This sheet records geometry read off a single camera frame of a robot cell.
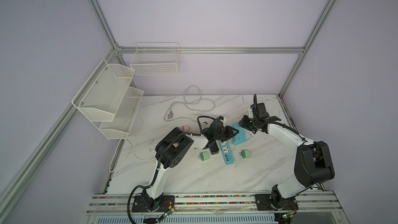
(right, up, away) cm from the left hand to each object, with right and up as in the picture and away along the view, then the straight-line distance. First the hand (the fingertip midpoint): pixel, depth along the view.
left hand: (238, 132), depth 91 cm
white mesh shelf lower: (-78, +1, +13) cm, 79 cm away
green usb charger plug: (-20, -13, -4) cm, 24 cm away
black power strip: (-14, -9, 0) cm, 17 cm away
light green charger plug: (+4, -12, -3) cm, 13 cm away
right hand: (+1, +6, 0) cm, 7 cm away
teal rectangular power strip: (-7, -11, -3) cm, 13 cm away
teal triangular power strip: (+2, -2, -2) cm, 4 cm away
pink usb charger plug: (-32, +2, +8) cm, 33 cm away
